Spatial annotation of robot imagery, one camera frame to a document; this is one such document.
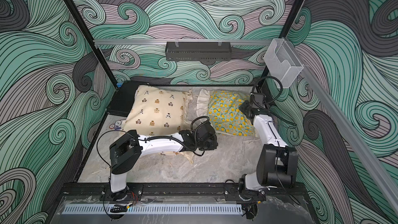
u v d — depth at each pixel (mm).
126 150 506
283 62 773
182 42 928
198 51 941
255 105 662
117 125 957
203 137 637
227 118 910
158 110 901
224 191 740
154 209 697
